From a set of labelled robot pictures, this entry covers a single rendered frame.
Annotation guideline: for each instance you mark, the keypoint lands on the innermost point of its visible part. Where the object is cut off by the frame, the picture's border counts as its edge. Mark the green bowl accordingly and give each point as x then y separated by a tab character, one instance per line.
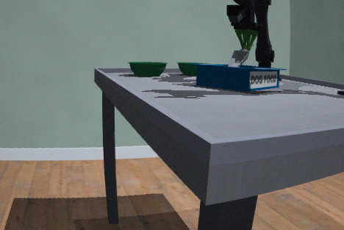
189	70
147	68

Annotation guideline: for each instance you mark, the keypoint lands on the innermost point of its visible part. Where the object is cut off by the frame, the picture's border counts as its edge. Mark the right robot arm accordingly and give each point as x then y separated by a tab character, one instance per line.
244	13

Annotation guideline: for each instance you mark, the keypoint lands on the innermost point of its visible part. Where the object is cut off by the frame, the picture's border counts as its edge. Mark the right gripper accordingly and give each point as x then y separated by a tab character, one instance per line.
244	36

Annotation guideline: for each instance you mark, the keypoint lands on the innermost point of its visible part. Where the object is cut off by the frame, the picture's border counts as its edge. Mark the grey table edge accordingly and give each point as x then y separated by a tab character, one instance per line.
214	151

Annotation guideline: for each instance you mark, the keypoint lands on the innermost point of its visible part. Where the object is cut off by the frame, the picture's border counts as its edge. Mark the blue dog food box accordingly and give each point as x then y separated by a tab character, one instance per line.
237	79

